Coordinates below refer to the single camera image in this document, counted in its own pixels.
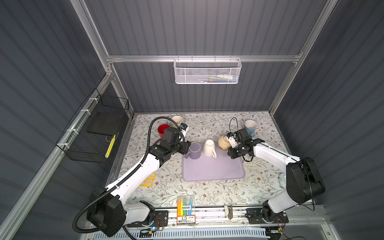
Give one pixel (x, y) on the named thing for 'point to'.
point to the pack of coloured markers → (185, 212)
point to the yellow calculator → (149, 180)
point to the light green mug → (176, 121)
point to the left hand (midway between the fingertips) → (185, 140)
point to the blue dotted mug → (250, 126)
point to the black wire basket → (87, 137)
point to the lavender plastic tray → (222, 168)
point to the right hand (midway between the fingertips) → (231, 152)
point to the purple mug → (195, 151)
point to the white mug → (209, 148)
